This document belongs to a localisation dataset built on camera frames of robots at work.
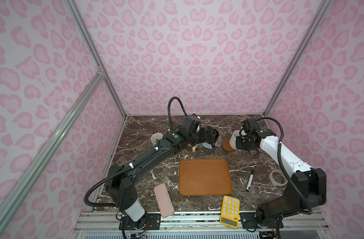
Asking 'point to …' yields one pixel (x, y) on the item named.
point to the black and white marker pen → (250, 180)
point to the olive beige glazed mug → (193, 149)
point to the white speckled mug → (232, 139)
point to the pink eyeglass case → (163, 200)
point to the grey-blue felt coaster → (207, 145)
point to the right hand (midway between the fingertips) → (239, 144)
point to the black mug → (218, 134)
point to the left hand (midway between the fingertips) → (212, 133)
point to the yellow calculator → (230, 211)
